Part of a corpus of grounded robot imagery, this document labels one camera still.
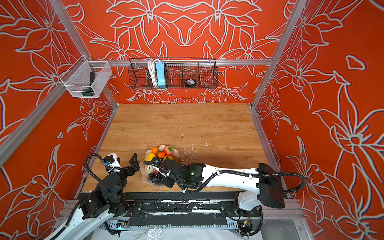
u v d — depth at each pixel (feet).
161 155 2.74
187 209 2.43
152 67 2.88
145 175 2.61
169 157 2.76
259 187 1.31
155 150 2.86
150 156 2.74
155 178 2.47
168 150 2.79
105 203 1.84
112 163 1.99
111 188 1.75
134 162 2.19
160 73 2.95
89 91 2.61
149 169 2.51
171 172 1.63
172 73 3.29
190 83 3.13
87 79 3.01
